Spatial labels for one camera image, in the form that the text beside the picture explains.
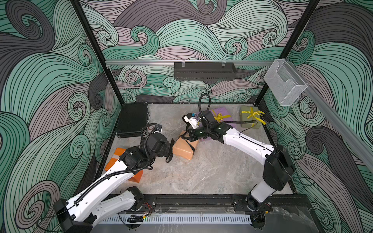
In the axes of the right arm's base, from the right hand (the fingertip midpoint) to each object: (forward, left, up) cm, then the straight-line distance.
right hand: (180, 137), depth 77 cm
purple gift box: (+25, -29, -6) cm, 39 cm away
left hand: (-4, +11, +3) cm, 12 cm away
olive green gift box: (+29, -51, -14) cm, 61 cm away
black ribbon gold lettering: (-2, -5, -7) cm, 9 cm away
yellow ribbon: (+19, -25, -6) cm, 32 cm away
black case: (+29, +37, -17) cm, 51 cm away
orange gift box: (-18, +24, -10) cm, 31 cm away
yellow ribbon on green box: (+27, -53, -13) cm, 61 cm away
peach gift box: (-2, 0, -9) cm, 9 cm away
